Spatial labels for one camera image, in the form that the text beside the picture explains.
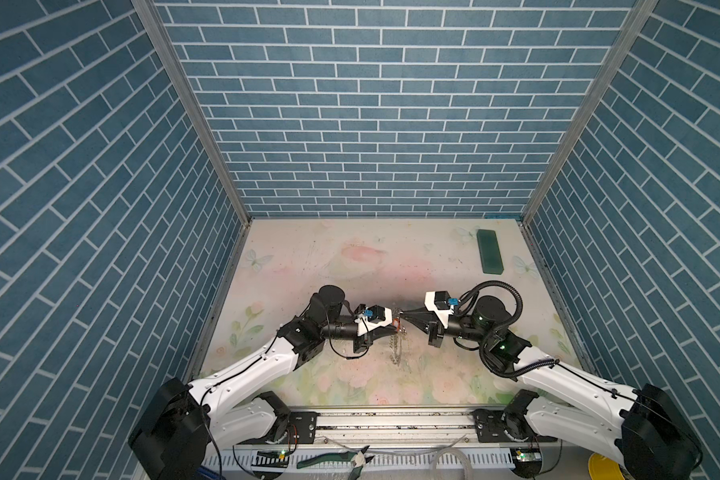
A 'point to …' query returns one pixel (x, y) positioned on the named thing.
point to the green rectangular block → (489, 252)
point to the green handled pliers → (358, 458)
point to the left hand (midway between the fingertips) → (392, 330)
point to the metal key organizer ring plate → (400, 347)
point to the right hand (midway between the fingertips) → (401, 311)
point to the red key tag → (397, 324)
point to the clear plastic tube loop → (449, 450)
